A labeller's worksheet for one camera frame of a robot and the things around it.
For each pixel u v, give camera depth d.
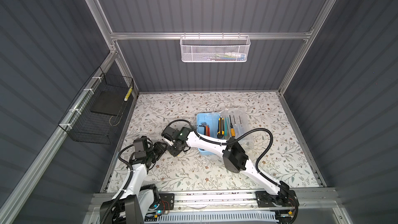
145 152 0.67
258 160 0.60
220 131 0.89
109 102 0.74
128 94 0.81
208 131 0.99
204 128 0.99
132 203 0.41
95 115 0.73
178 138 0.68
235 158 0.60
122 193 0.44
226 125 0.89
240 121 0.91
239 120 0.91
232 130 0.85
